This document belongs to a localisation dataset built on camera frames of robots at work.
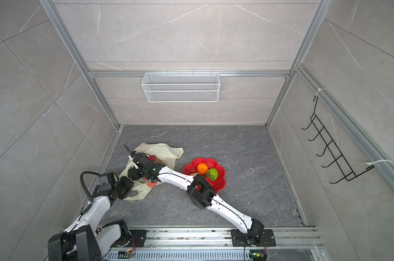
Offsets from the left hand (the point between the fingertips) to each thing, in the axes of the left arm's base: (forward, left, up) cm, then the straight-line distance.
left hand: (132, 178), depth 88 cm
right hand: (+5, +2, -1) cm, 5 cm away
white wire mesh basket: (+49, -27, +25) cm, 61 cm away
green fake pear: (0, -44, +2) cm, 44 cm away
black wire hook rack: (-16, -91, +30) cm, 97 cm away
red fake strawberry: (+8, -11, +7) cm, 16 cm away
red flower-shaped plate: (-4, -48, -4) cm, 48 cm away
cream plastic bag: (+10, -18, +7) cm, 22 cm away
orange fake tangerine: (+5, -39, 0) cm, 39 cm away
